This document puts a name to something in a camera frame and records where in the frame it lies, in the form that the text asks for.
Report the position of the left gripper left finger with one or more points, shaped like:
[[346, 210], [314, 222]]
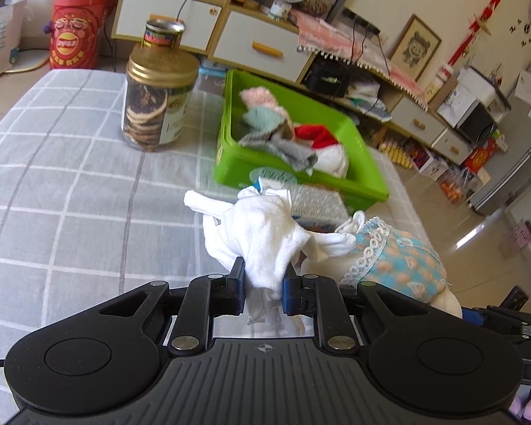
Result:
[[206, 298]]

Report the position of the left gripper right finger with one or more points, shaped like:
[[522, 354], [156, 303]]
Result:
[[318, 297]]

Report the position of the white cloth glove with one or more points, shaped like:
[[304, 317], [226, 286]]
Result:
[[259, 228]]

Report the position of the white red plush toy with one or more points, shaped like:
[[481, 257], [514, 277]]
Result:
[[331, 157]]

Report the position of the grey green towel cloth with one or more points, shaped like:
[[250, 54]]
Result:
[[270, 130]]

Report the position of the blue floral doll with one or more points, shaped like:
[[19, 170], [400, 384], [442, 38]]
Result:
[[391, 257]]

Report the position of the white milk carton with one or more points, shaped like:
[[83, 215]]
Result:
[[313, 208]]

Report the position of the green plastic bin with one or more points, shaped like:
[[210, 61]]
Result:
[[239, 167]]

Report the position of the grey checked tablecloth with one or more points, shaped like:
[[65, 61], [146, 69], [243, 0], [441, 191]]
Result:
[[84, 216]]

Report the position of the grey refrigerator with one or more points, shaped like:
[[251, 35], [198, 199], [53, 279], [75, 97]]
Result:
[[509, 171]]

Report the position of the low wooden side cabinet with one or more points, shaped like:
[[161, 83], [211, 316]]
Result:
[[399, 104]]

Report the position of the gold lid glass jar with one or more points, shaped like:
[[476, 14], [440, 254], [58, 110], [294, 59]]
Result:
[[158, 86]]

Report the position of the black microwave oven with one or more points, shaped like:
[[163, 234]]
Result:
[[467, 115]]

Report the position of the pink fringed cloth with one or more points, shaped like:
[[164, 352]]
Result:
[[321, 38]]

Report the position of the framed cartoon picture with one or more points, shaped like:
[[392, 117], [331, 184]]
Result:
[[415, 47]]

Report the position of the small tin can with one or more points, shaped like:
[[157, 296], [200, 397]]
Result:
[[163, 33]]

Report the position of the wooden drawer cabinet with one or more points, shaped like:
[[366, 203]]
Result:
[[232, 32]]

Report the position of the red snack bucket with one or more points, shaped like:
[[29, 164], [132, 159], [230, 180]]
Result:
[[75, 32]]

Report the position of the white cardboard box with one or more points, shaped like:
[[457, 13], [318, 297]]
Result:
[[11, 23]]

